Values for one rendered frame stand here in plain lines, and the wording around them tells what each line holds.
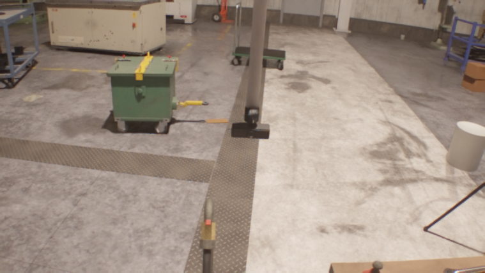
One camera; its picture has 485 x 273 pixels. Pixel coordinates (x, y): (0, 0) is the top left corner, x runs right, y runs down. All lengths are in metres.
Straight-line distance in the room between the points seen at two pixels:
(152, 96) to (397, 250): 2.10
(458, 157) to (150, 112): 2.59
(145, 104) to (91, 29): 3.18
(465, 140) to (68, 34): 5.65
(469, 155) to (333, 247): 1.64
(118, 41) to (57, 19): 1.22
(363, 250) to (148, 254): 1.16
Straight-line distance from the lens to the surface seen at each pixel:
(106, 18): 5.78
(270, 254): 1.94
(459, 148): 3.27
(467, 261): 1.51
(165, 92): 2.93
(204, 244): 1.23
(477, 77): 6.11
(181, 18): 9.03
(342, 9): 9.93
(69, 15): 6.23
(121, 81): 2.96
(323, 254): 2.00
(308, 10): 10.12
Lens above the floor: 1.35
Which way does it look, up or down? 26 degrees down
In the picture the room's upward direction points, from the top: 4 degrees clockwise
